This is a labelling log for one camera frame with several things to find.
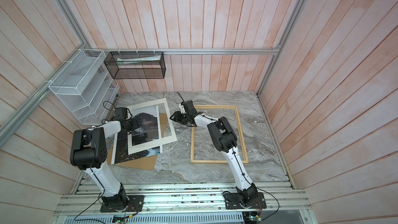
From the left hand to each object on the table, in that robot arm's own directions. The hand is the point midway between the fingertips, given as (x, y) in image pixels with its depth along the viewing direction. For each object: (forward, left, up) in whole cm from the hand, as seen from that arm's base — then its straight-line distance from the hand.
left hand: (136, 127), depth 101 cm
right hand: (+6, -23, +1) cm, 24 cm away
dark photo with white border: (-18, +5, -1) cm, 19 cm away
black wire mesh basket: (+35, +2, +24) cm, 42 cm away
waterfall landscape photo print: (-2, -9, -1) cm, 9 cm away
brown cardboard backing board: (-23, -11, -2) cm, 26 cm away
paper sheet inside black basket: (+25, -5, +34) cm, 43 cm away
